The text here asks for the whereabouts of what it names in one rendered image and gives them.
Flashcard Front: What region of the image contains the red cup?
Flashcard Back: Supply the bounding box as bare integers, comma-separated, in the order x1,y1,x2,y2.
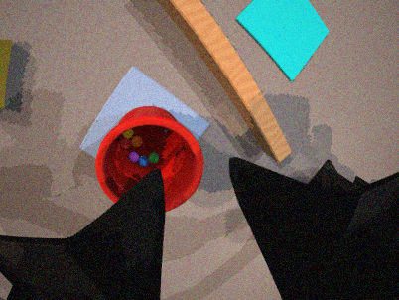
95,106,203,211

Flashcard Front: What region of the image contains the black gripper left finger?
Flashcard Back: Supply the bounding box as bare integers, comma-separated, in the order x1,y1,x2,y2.
0,169,165,300

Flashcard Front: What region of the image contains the orange long flat bar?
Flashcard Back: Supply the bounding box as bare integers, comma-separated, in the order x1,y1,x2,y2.
156,0,291,162

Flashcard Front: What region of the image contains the yellow rectangular block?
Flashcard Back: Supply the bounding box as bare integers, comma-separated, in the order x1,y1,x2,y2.
0,39,13,109

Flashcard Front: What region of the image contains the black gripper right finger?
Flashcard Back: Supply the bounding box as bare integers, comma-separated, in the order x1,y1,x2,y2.
228,158,399,300

